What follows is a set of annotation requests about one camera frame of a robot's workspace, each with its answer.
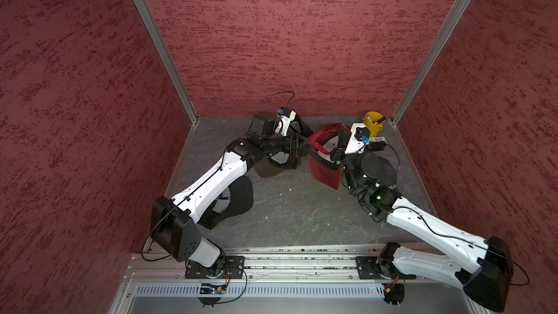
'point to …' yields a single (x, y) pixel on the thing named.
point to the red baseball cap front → (321, 143)
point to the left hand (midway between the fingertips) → (301, 143)
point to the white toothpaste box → (378, 139)
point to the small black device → (376, 145)
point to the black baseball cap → (237, 198)
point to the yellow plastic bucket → (369, 118)
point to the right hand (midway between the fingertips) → (338, 132)
